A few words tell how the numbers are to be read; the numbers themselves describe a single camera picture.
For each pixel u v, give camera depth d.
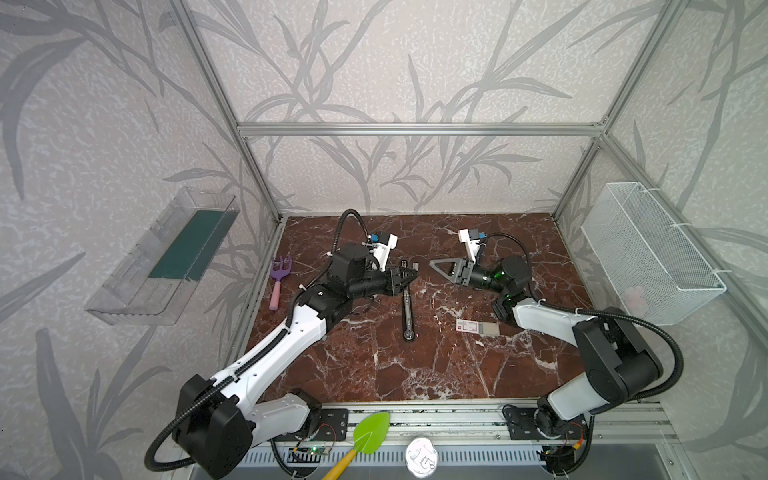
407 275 0.70
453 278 0.69
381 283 0.65
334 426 0.73
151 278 0.64
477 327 0.89
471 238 0.72
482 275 0.70
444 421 0.75
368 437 0.72
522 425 0.73
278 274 1.04
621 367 0.45
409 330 0.87
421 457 0.65
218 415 0.38
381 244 0.66
